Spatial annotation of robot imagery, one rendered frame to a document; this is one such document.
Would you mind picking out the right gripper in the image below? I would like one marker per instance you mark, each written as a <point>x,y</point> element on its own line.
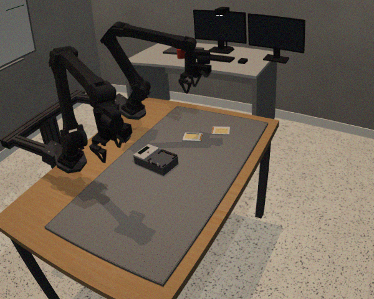
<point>96,140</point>

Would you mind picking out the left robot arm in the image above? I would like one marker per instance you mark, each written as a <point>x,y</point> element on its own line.
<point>140,86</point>

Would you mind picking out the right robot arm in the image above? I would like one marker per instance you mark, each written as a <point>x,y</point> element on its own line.
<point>63,58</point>

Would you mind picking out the white cassette with copper tabs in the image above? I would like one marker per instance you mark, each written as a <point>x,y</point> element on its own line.
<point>193,137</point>

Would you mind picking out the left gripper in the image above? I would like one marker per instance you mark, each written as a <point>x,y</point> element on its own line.
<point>184,75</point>

